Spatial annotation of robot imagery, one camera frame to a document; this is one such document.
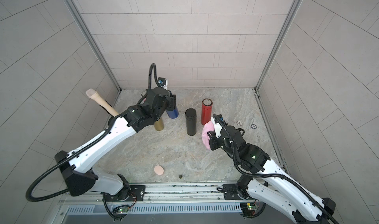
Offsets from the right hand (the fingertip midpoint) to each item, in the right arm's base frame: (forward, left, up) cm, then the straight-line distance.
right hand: (207, 133), depth 69 cm
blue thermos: (+13, +17, -1) cm, 21 cm away
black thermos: (+12, +8, -5) cm, 15 cm away
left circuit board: (-26, +40, -18) cm, 51 cm away
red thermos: (+18, -2, -6) cm, 19 cm away
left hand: (+16, +15, +11) cm, 25 cm away
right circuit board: (-27, -17, -23) cm, 39 cm away
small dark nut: (-13, +15, -21) cm, 28 cm away
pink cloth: (0, 0, +5) cm, 5 cm away
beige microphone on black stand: (+21, +57, +10) cm, 62 cm away
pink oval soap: (-9, +26, -19) cm, 34 cm away
